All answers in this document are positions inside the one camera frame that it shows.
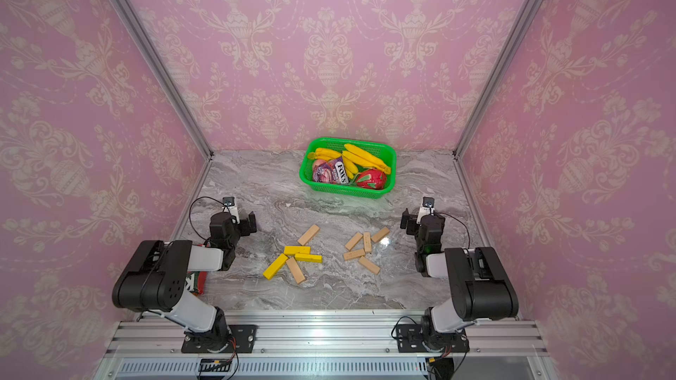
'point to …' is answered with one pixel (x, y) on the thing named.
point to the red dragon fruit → (371, 179)
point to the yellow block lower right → (309, 258)
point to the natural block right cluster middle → (367, 242)
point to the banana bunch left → (324, 154)
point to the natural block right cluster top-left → (353, 241)
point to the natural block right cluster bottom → (369, 265)
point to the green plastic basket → (385, 152)
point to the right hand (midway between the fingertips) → (415, 209)
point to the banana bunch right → (354, 157)
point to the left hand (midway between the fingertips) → (240, 214)
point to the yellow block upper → (294, 250)
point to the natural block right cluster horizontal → (354, 254)
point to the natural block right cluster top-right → (379, 236)
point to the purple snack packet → (333, 171)
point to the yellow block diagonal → (275, 266)
